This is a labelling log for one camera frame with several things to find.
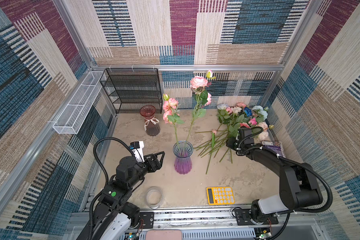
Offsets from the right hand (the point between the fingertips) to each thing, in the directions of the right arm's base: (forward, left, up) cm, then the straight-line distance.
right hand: (228, 143), depth 93 cm
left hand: (-15, +39, +18) cm, 45 cm away
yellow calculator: (-28, +8, -6) cm, 30 cm away
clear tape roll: (-28, +44, -6) cm, 52 cm away
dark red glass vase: (+11, +48, +5) cm, 49 cm away
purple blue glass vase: (-9, +28, +10) cm, 31 cm away
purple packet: (0, -31, -5) cm, 31 cm away
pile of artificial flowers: (+25, -9, -3) cm, 27 cm away
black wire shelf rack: (+41, +62, +12) cm, 75 cm away
